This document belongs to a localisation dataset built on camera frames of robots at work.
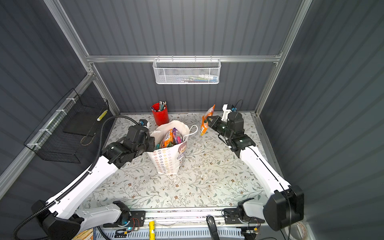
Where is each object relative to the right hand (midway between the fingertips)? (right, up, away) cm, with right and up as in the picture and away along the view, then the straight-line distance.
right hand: (207, 118), depth 75 cm
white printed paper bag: (-20, -22, +3) cm, 30 cm away
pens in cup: (-33, +10, +32) cm, 47 cm away
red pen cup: (-30, +2, +31) cm, 43 cm away
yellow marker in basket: (-58, 0, +4) cm, 58 cm away
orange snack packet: (-1, -3, +2) cm, 4 cm away
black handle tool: (+2, -51, -8) cm, 52 cm away
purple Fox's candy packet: (-16, -10, +4) cm, 19 cm away
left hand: (-29, -11, 0) cm, 31 cm away
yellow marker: (-27, -53, -5) cm, 59 cm away
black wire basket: (-69, -2, +3) cm, 69 cm away
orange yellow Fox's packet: (-20, -11, +3) cm, 23 cm away
